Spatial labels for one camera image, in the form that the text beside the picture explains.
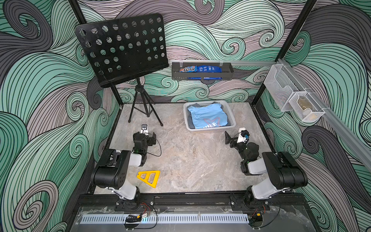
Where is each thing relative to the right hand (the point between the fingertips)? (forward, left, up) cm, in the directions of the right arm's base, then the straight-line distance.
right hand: (236, 130), depth 88 cm
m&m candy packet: (+32, +29, +24) cm, 49 cm away
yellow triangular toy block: (-24, +53, -11) cm, 59 cm away
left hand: (+3, +58, -3) cm, 58 cm away
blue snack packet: (+32, +16, +24) cm, 43 cm away
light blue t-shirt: (+16, +16, -5) cm, 24 cm away
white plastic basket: (+10, 0, -4) cm, 11 cm away
